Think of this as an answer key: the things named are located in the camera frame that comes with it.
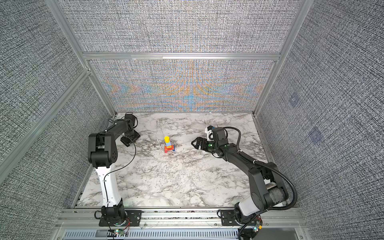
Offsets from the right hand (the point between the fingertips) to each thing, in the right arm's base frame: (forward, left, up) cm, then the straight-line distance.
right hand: (197, 143), depth 88 cm
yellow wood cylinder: (+1, +18, +3) cm, 18 cm away
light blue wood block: (-1, +17, 0) cm, 17 cm away
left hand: (+10, +44, -11) cm, 46 cm away
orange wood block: (+1, +16, -6) cm, 17 cm away
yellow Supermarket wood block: (-1, +17, -3) cm, 17 cm away
